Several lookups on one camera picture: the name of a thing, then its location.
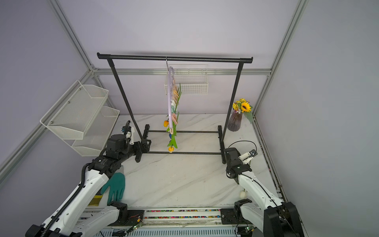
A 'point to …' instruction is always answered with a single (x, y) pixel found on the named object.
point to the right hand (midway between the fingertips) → (240, 159)
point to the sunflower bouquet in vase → (240, 106)
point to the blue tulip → (170, 135)
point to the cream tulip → (173, 142)
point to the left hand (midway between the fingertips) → (143, 144)
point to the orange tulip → (166, 123)
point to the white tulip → (243, 194)
